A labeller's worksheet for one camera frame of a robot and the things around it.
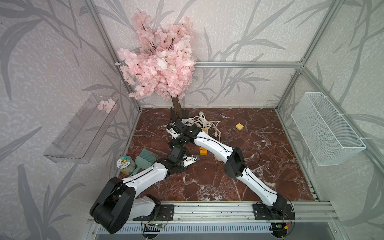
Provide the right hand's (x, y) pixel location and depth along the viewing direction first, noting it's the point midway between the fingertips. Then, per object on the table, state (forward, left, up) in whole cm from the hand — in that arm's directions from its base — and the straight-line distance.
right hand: (174, 141), depth 93 cm
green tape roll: (-16, +25, +2) cm, 29 cm away
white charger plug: (-3, -1, +14) cm, 14 cm away
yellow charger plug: (+16, -45, -6) cm, 48 cm away
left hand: (-11, -7, -3) cm, 13 cm away
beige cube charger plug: (+7, -20, +2) cm, 21 cm away
